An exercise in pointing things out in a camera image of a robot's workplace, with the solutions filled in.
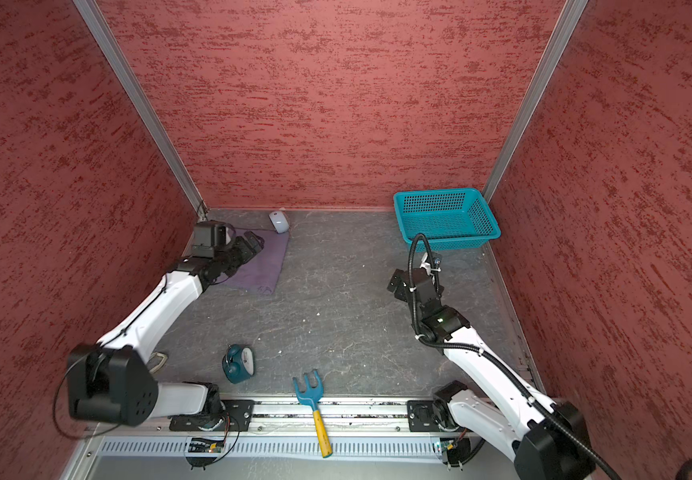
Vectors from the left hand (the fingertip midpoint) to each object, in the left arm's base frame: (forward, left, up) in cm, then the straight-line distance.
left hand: (256, 253), depth 86 cm
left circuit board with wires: (-46, +8, -21) cm, 52 cm away
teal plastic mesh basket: (+31, -69, -16) cm, 77 cm away
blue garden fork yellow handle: (-35, -18, -15) cm, 42 cm away
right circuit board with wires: (-45, -55, -19) cm, 74 cm away
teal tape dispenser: (-28, +1, -11) cm, 30 cm away
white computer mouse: (+23, -1, -11) cm, 25 cm away
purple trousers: (+3, +3, -16) cm, 17 cm away
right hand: (-8, -44, -1) cm, 45 cm away
